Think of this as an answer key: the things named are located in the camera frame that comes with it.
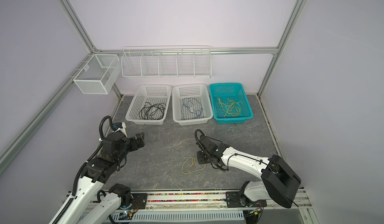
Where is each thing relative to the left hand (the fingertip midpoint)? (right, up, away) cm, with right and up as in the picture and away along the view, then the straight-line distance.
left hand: (135, 137), depth 75 cm
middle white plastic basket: (+33, +29, +43) cm, 62 cm away
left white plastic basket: (-5, +27, +44) cm, 52 cm away
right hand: (+33, -14, +9) cm, 37 cm away
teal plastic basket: (+61, +29, +45) cm, 81 cm away
